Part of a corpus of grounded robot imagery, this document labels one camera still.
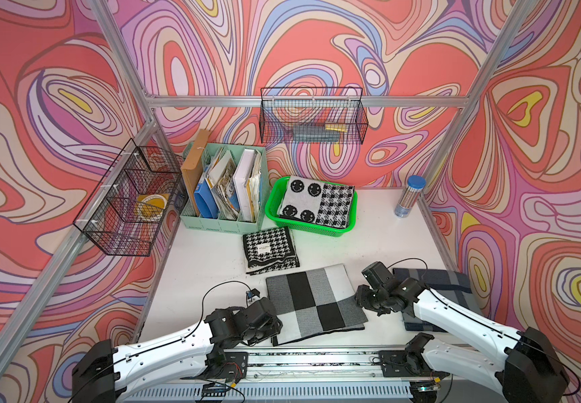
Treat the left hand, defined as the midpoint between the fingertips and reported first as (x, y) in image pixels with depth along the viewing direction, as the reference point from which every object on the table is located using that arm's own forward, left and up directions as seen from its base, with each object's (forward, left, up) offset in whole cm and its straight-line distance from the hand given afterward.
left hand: (284, 330), depth 77 cm
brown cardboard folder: (+41, +31, +29) cm, 60 cm away
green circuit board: (-15, +20, -6) cm, 26 cm away
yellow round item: (+25, +38, +30) cm, 54 cm away
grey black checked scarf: (+9, -10, -2) cm, 13 cm away
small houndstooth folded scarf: (+28, +6, +1) cm, 29 cm away
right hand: (+7, -26, -1) cm, 27 cm away
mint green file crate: (+47, +24, +16) cm, 55 cm away
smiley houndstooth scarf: (+50, -10, +6) cm, 51 cm away
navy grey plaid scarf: (+16, -61, -2) cm, 63 cm away
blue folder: (+41, +30, +13) cm, 53 cm away
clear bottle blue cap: (+49, -50, +17) cm, 72 cm away
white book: (+44, +14, +21) cm, 50 cm away
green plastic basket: (+39, -6, +3) cm, 39 cm away
